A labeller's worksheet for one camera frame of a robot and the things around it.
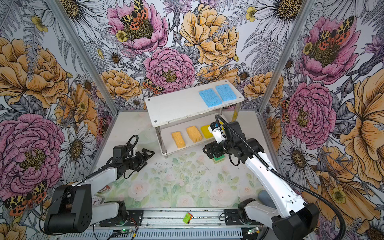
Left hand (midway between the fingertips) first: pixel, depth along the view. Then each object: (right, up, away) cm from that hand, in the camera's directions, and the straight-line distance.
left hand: (151, 161), depth 89 cm
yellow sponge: (+33, +16, +10) cm, 38 cm away
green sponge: (+39, 0, +3) cm, 39 cm away
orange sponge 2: (+25, +16, +8) cm, 31 cm away
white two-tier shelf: (+20, +24, -16) cm, 35 cm away
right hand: (+34, +9, -15) cm, 39 cm away
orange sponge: (+15, +12, +5) cm, 20 cm away
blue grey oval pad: (+62, -17, -10) cm, 65 cm away
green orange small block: (+22, -23, -16) cm, 36 cm away
